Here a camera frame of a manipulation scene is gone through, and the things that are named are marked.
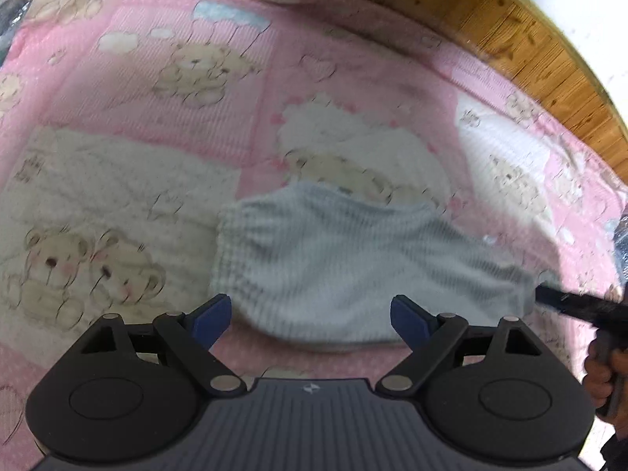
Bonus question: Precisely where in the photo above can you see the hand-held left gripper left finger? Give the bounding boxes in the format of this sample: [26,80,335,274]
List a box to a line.
[81,294,247,398]

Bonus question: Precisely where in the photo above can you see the pink bear printed blanket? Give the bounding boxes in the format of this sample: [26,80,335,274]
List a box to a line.
[0,0,626,452]

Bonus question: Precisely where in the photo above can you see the white ribbed pants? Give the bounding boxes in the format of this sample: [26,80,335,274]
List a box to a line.
[211,181,540,349]

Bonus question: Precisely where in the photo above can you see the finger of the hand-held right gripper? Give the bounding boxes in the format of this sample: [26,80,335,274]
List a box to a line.
[535,282,597,327]

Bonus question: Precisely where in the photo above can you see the person's right hand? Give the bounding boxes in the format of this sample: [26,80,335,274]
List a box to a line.
[584,338,614,420]

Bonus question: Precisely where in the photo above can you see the wooden headboard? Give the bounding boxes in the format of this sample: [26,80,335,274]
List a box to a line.
[230,0,628,158]

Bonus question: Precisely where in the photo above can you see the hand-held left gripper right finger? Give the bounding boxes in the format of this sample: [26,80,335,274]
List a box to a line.
[377,294,543,398]

